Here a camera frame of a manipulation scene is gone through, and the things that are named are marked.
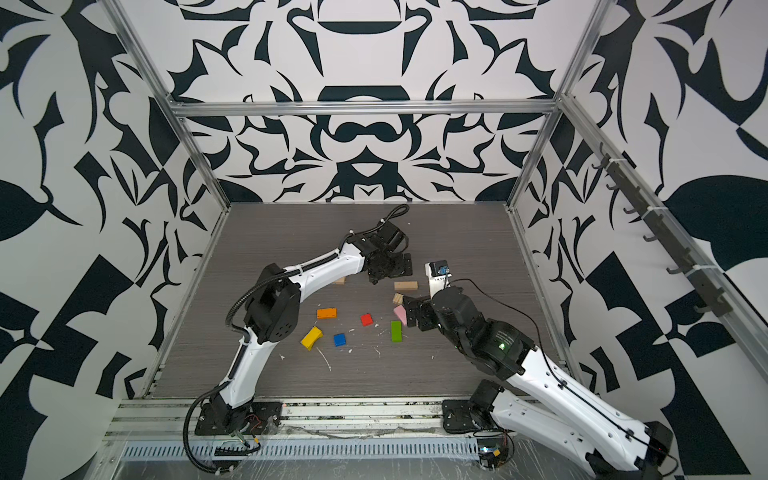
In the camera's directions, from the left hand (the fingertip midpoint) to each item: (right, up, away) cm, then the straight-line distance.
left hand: (406, 266), depth 93 cm
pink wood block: (-2, -14, -1) cm, 14 cm away
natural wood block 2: (-16, 0, -27) cm, 32 cm away
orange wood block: (-24, -14, -4) cm, 28 cm away
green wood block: (-3, -18, -5) cm, 19 cm away
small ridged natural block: (-2, -10, +1) cm, 10 cm away
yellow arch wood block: (-27, -19, -8) cm, 34 cm away
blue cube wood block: (-19, -21, -5) cm, 29 cm away
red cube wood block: (-12, -16, -1) cm, 20 cm away
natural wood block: (0, -6, +3) cm, 7 cm away
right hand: (+2, -4, -22) cm, 22 cm away
